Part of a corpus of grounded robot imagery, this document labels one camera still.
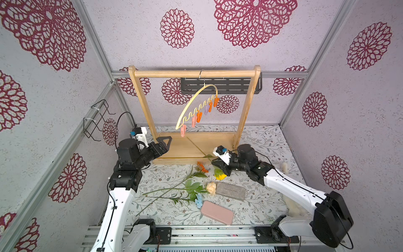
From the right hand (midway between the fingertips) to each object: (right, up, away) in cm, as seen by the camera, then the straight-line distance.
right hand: (212, 160), depth 77 cm
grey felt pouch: (+11, -18, +8) cm, 22 cm away
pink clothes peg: (-9, +19, -2) cm, 21 cm away
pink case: (+3, -27, +2) cm, 27 cm away
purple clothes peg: (-3, +27, +8) cm, 28 cm away
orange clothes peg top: (+4, +33, +15) cm, 36 cm away
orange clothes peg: (0, +29, +10) cm, 31 cm away
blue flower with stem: (-7, -21, +3) cm, 22 cm away
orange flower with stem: (-6, -8, +12) cm, 16 cm away
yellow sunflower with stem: (+3, -6, -1) cm, 7 cm away
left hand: (-21, +9, -7) cm, 24 cm away
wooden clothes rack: (-7, +7, -3) cm, 10 cm away
